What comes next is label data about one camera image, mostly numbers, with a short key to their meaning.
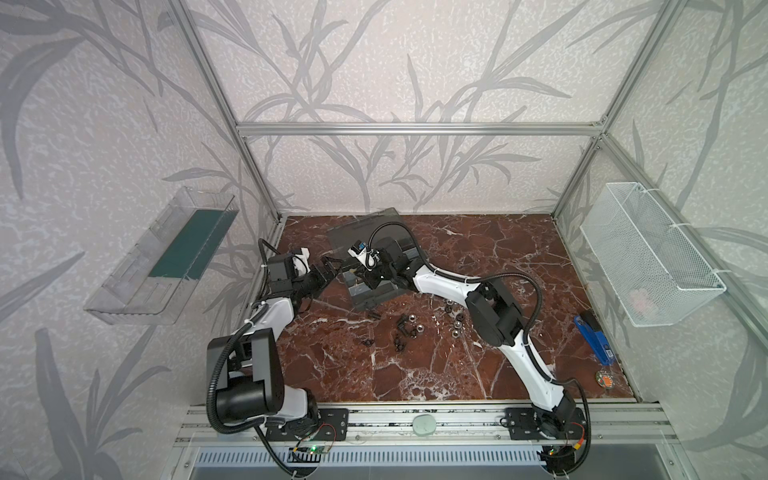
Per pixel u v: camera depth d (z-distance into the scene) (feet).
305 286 2.53
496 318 1.92
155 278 2.12
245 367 1.55
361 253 2.77
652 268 2.08
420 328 2.93
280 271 2.31
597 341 2.77
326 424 2.40
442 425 2.47
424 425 2.36
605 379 2.64
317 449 2.31
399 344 2.85
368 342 2.86
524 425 2.42
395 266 2.57
